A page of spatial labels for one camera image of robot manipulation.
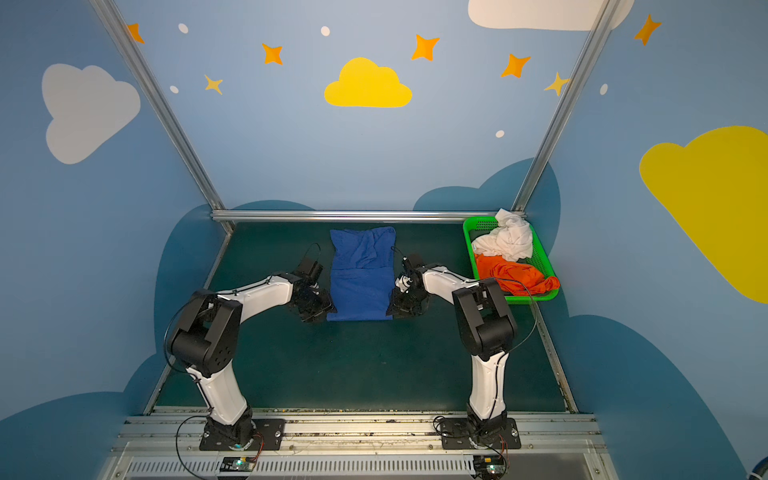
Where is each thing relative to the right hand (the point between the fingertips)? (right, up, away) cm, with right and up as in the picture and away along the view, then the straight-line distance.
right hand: (393, 311), depth 95 cm
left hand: (-18, 0, -1) cm, 18 cm away
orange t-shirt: (+40, +11, 0) cm, 41 cm away
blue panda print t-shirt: (-11, +11, +9) cm, 18 cm away
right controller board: (+23, -33, -24) cm, 47 cm away
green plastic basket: (+33, +30, +19) cm, 48 cm away
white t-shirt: (+42, +24, +9) cm, 49 cm away
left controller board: (-38, -33, -24) cm, 56 cm away
